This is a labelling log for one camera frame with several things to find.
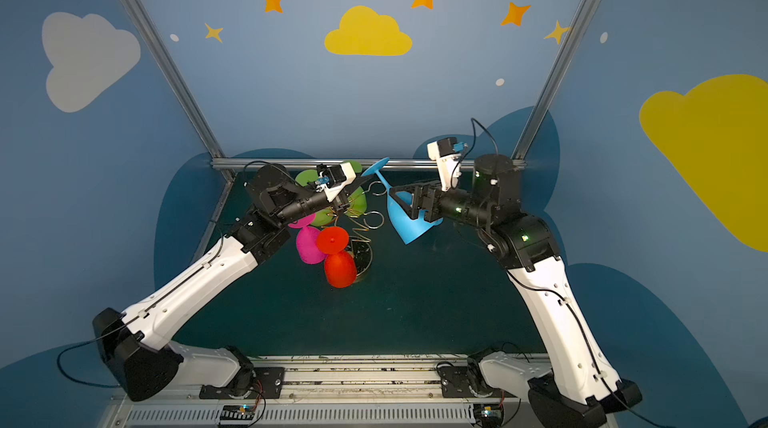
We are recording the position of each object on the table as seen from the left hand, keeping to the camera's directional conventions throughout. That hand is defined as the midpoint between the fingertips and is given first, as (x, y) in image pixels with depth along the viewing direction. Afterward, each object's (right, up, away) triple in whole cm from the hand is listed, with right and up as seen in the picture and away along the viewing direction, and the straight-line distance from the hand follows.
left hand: (364, 164), depth 62 cm
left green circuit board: (-33, -61, +11) cm, 70 cm away
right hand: (+9, -5, -3) cm, 10 cm away
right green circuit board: (+30, -61, +12) cm, 69 cm away
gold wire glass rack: (-3, -14, +20) cm, 25 cm away
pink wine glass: (-16, -18, +13) cm, 27 cm away
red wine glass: (-7, -24, +10) cm, 27 cm away
